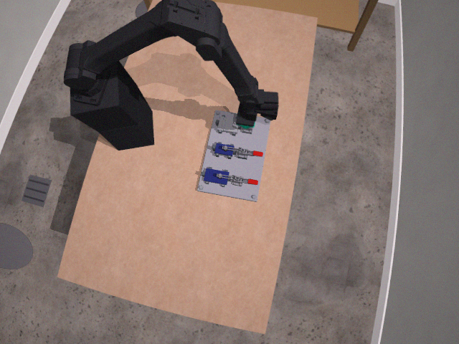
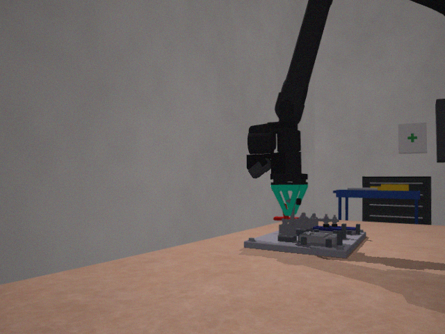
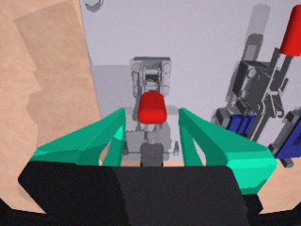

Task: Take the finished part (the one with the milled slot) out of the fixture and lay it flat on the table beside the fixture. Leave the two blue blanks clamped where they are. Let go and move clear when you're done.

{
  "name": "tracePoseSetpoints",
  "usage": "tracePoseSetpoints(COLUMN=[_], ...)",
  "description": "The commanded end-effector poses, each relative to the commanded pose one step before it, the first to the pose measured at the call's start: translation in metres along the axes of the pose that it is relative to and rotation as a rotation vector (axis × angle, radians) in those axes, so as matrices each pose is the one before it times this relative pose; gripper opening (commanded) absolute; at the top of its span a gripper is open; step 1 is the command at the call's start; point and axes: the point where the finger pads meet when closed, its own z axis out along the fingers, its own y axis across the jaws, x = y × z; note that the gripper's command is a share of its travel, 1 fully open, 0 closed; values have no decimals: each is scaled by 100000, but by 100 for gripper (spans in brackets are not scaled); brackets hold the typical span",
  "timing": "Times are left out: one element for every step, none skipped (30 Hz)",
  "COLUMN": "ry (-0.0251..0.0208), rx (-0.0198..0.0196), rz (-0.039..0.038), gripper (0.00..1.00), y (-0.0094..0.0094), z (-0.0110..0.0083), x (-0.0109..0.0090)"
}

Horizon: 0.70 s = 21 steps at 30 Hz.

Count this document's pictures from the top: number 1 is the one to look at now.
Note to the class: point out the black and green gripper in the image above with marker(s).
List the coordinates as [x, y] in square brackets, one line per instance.
[241, 119]

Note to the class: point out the toggle clamp with red handle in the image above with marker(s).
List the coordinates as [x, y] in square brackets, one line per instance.
[240, 181]
[243, 155]

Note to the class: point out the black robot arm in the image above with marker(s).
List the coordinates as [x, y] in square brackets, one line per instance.
[197, 22]

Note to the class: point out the blue rectangular block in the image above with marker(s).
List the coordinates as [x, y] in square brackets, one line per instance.
[221, 151]
[211, 176]

